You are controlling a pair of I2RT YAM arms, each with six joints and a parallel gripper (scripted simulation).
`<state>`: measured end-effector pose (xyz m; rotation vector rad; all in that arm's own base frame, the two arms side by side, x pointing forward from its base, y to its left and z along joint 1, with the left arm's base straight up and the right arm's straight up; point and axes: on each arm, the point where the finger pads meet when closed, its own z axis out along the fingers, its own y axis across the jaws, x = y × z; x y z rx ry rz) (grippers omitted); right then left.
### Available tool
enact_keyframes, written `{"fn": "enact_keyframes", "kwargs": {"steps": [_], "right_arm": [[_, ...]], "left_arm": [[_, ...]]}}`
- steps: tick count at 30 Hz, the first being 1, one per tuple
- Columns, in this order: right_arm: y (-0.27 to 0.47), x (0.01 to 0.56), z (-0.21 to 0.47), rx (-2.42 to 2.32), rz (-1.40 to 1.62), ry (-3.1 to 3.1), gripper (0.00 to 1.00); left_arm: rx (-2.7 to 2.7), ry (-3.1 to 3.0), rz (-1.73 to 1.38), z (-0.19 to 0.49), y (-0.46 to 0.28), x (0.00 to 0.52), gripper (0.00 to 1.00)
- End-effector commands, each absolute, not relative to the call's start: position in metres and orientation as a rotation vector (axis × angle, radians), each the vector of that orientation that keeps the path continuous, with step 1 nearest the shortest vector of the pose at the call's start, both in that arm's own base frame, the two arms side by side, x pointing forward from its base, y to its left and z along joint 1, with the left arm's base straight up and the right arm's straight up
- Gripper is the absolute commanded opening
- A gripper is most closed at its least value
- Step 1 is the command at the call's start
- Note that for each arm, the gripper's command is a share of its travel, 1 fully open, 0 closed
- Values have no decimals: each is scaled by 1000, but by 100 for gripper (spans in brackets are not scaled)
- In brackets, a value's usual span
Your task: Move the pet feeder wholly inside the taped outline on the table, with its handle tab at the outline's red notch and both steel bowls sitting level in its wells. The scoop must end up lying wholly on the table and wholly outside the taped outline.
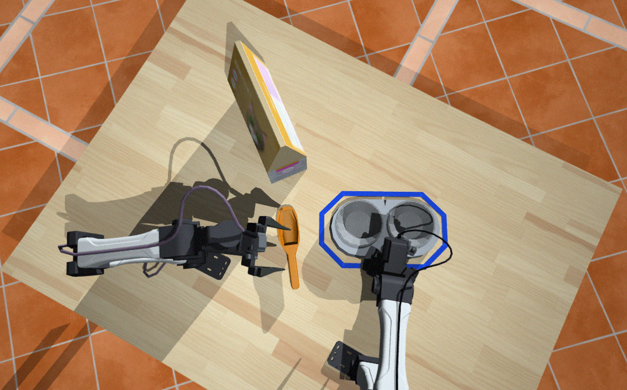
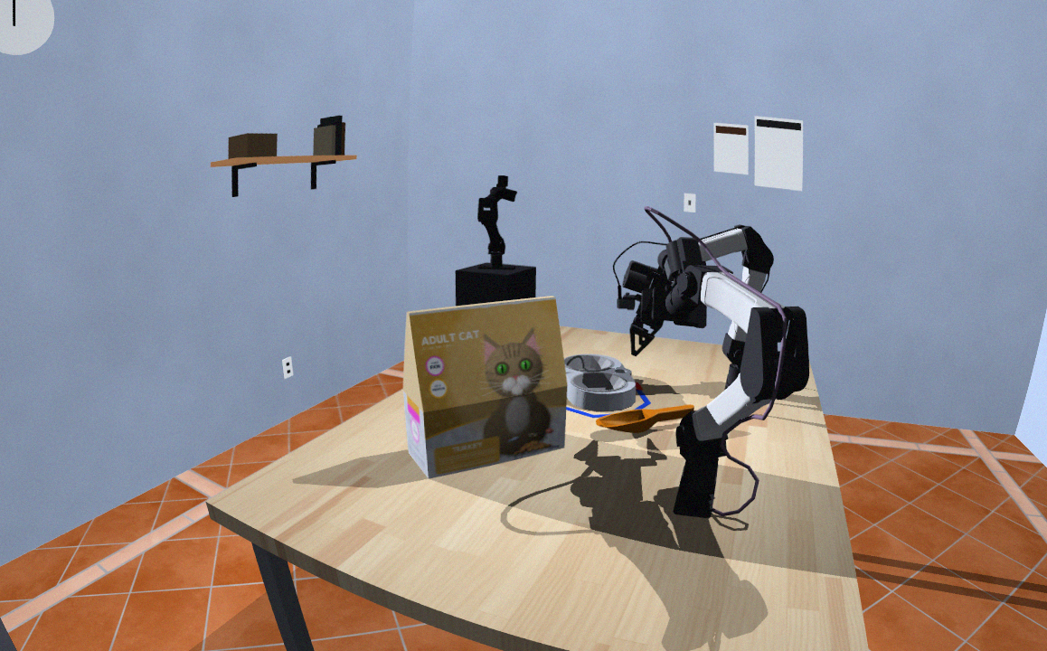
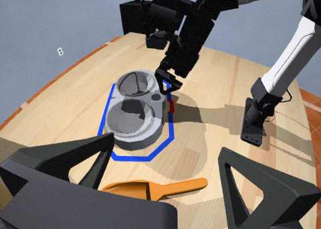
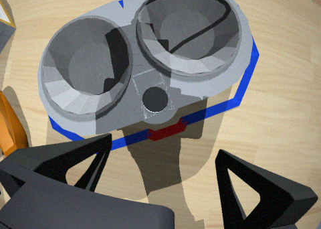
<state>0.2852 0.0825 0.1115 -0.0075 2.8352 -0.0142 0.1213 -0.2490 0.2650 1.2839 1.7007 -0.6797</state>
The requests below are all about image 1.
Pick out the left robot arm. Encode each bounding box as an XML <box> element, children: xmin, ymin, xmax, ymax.
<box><xmin>67</xmin><ymin>219</ymin><xmax>241</xmax><ymax>280</ymax></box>

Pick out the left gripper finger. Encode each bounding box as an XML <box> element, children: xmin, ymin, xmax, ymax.
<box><xmin>256</xmin><ymin>266</ymin><xmax>285</xmax><ymax>277</ymax></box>
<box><xmin>267</xmin><ymin>217</ymin><xmax>291</xmax><ymax>231</ymax></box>

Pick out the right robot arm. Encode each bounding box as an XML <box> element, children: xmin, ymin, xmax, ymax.
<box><xmin>328</xmin><ymin>236</ymin><xmax>417</xmax><ymax>390</ymax></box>

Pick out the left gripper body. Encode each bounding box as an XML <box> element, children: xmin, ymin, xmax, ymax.
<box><xmin>224</xmin><ymin>216</ymin><xmax>269</xmax><ymax>276</ymax></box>

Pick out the grey steel bowl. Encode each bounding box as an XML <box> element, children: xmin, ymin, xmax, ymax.
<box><xmin>336</xmin><ymin>200</ymin><xmax>383</xmax><ymax>247</ymax></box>
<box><xmin>388</xmin><ymin>200</ymin><xmax>435</xmax><ymax>247</ymax></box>

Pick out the tan cat food bag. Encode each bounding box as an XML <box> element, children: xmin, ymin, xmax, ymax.
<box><xmin>227</xmin><ymin>40</ymin><xmax>307</xmax><ymax>184</ymax></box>

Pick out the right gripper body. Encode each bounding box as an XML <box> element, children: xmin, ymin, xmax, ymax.
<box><xmin>363</xmin><ymin>246</ymin><xmax>413</xmax><ymax>278</ymax></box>

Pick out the blue tape outline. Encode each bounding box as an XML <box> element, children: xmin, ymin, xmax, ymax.
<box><xmin>319</xmin><ymin>191</ymin><xmax>448</xmax><ymax>269</ymax></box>

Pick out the grey double-bowl pet feeder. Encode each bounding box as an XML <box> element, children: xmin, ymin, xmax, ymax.
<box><xmin>329</xmin><ymin>199</ymin><xmax>440</xmax><ymax>259</ymax></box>

